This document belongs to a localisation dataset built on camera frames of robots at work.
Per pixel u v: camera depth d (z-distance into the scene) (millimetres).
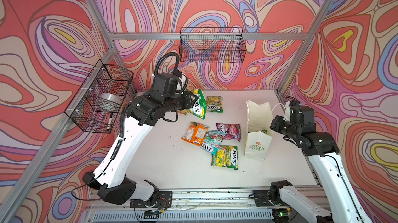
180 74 540
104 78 735
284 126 573
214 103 1079
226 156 847
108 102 699
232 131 933
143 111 394
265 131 885
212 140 884
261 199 734
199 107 614
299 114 487
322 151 422
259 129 907
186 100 539
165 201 724
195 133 923
